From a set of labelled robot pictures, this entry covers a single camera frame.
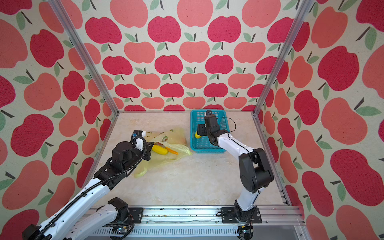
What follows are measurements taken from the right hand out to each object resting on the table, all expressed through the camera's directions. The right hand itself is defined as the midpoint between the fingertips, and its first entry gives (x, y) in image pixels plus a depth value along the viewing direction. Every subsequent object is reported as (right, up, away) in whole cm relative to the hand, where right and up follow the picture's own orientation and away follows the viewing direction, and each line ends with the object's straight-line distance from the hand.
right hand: (204, 128), depth 93 cm
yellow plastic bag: (-19, -7, -3) cm, 20 cm away
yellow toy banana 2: (-28, -13, -2) cm, 31 cm away
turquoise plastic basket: (-1, -12, +9) cm, 15 cm away
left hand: (-27, -8, -19) cm, 34 cm away
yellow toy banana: (-4, -5, +8) cm, 11 cm away
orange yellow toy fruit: (-21, -14, +1) cm, 25 cm away
